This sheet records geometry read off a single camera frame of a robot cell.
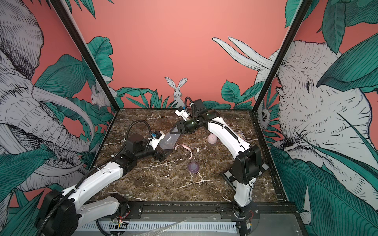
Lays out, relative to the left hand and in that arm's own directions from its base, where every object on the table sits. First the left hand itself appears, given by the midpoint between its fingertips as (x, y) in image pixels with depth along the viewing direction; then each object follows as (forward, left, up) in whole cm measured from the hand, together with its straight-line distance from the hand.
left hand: (168, 142), depth 79 cm
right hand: (+3, -3, +7) cm, 9 cm away
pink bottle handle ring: (+6, -10, -15) cm, 19 cm away
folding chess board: (-13, -34, -16) cm, 40 cm away
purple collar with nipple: (-7, -14, -17) cm, 23 cm away
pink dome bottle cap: (+11, -27, -15) cm, 33 cm away
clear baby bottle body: (-2, -1, +5) cm, 5 cm away
